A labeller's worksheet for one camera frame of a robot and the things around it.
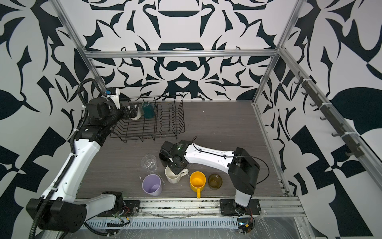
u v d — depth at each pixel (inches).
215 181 32.2
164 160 32.5
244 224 28.1
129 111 26.1
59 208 14.4
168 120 40.2
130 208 29.2
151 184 31.5
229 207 29.2
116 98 25.0
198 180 32.4
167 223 25.5
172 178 29.2
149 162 35.0
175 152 22.3
